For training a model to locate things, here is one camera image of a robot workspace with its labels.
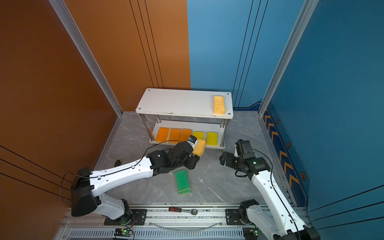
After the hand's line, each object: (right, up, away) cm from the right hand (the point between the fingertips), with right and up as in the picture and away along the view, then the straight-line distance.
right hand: (226, 160), depth 79 cm
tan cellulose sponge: (-14, +7, -3) cm, 17 cm away
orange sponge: (-30, +13, +20) cm, 38 cm away
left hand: (-16, +3, -3) cm, 16 cm away
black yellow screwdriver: (-64, -4, +13) cm, 66 cm away
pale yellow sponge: (-38, +12, +18) cm, 44 cm away
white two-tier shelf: (-28, +24, -6) cm, 37 cm away
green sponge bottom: (-22, -17, +1) cm, 28 cm away
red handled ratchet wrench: (-26, -25, -3) cm, 35 cm away
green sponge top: (-23, -13, +2) cm, 27 cm away
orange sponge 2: (-23, +13, +18) cm, 32 cm away
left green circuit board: (-51, -33, -8) cm, 61 cm away
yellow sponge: (-6, +10, +17) cm, 21 cm away
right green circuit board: (+11, -33, -8) cm, 36 cm away
